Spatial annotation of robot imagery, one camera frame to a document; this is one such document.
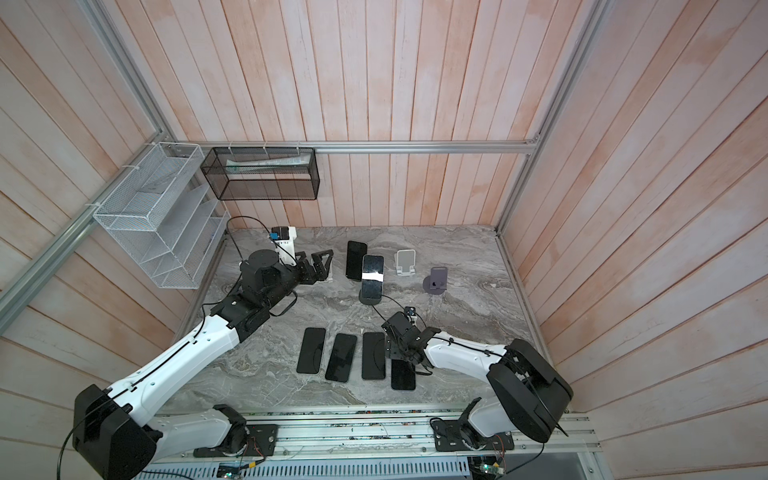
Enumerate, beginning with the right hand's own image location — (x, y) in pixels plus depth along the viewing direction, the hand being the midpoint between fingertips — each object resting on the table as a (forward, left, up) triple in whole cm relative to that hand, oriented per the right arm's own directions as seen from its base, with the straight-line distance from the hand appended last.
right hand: (400, 346), depth 90 cm
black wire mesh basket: (+53, +50, +25) cm, 77 cm away
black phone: (-4, +8, +1) cm, 9 cm away
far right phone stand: (+21, -12, +5) cm, 25 cm away
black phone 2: (-9, -1, 0) cm, 9 cm away
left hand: (+11, +21, +29) cm, 38 cm away
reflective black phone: (+19, +9, +9) cm, 23 cm away
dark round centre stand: (+15, +10, +1) cm, 18 cm away
